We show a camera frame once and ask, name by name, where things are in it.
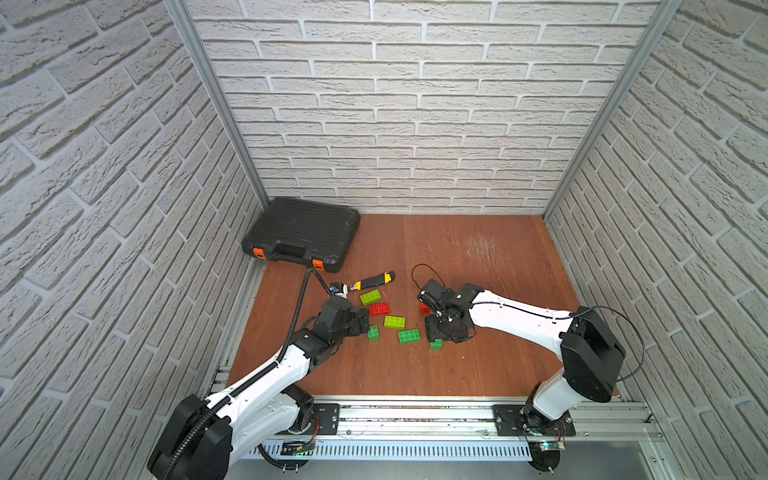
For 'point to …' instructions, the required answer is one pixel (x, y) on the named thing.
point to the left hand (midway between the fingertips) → (359, 309)
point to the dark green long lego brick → (409, 336)
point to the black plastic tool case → (319, 234)
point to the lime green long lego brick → (370, 297)
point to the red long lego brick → (380, 308)
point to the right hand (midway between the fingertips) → (441, 334)
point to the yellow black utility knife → (382, 279)
